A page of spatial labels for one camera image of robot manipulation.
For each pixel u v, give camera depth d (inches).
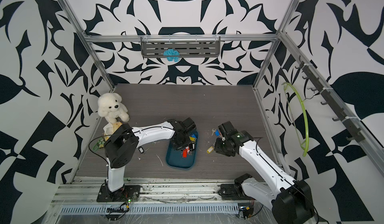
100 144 35.1
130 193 29.3
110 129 35.7
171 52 35.9
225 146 27.0
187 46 37.2
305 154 26.0
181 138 26.0
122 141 21.4
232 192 29.1
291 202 15.0
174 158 32.1
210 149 35.1
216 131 38.0
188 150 34.4
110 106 34.3
